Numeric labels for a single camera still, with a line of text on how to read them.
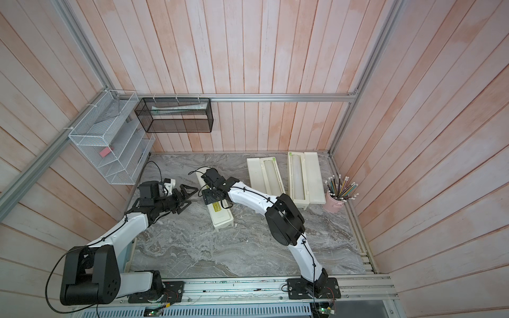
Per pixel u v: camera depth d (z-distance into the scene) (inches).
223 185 26.5
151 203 26.7
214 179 28.2
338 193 35.9
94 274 16.3
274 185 37.9
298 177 39.9
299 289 28.9
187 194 30.0
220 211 33.8
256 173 39.7
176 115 42.1
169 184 32.1
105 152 32.4
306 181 38.6
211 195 32.1
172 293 28.6
